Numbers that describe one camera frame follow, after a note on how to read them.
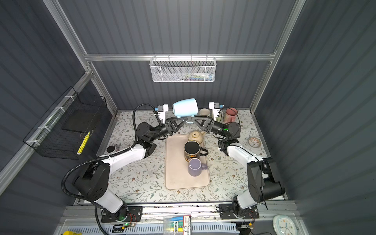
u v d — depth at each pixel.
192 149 0.85
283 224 0.69
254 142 1.02
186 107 0.65
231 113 1.07
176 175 0.87
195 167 0.81
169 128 0.63
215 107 0.65
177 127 0.66
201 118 0.65
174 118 0.67
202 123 0.66
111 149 0.93
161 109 0.64
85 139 0.70
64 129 0.72
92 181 0.45
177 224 0.69
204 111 0.61
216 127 0.67
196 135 0.94
